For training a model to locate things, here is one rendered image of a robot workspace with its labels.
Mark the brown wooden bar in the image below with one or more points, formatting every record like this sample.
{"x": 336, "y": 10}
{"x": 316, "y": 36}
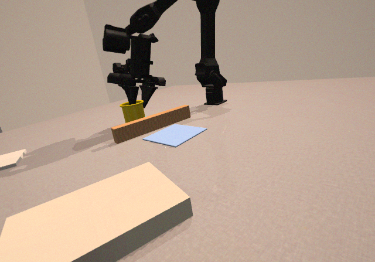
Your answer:
{"x": 142, "y": 126}

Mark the beige flat slab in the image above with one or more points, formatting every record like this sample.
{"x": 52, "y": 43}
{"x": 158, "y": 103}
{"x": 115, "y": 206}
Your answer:
{"x": 102, "y": 222}

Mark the yellow cup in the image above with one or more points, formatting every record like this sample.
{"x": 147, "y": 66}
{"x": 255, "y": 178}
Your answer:
{"x": 133, "y": 112}

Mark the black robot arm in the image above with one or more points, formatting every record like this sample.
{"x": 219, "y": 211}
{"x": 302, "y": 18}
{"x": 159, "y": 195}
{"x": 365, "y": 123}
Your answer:
{"x": 118, "y": 40}

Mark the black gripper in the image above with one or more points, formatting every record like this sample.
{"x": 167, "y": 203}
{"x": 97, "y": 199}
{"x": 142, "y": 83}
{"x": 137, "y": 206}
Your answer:
{"x": 139, "y": 69}

